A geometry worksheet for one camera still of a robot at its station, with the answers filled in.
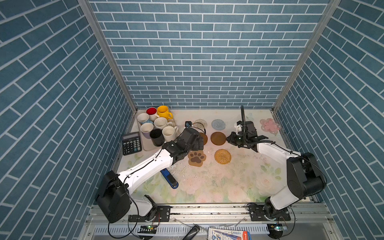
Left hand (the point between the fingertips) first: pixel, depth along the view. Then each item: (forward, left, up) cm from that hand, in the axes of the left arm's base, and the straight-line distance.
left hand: (196, 139), depth 82 cm
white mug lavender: (+18, +35, -13) cm, 41 cm away
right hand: (+6, -18, -6) cm, 20 cm away
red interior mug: (+31, +32, -10) cm, 46 cm away
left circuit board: (-39, +24, -21) cm, 50 cm away
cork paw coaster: (-2, 0, -18) cm, 18 cm away
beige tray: (+21, +31, -9) cm, 38 cm away
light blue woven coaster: (+25, -17, -17) cm, 35 cm away
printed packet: (-41, -9, -16) cm, 45 cm away
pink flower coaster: (+23, -56, -16) cm, 63 cm away
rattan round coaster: (-2, -17, -16) cm, 24 cm away
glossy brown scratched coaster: (+13, -6, -17) cm, 23 cm away
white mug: (+23, +26, -12) cm, 36 cm away
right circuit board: (-40, -38, -18) cm, 58 cm away
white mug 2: (+13, +18, -11) cm, 25 cm away
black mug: (+8, +25, -9) cm, 28 cm away
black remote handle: (-40, +1, -13) cm, 42 cm away
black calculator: (+8, +43, -17) cm, 47 cm away
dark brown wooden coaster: (+12, -15, -16) cm, 25 cm away
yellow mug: (+30, +24, -9) cm, 40 cm away
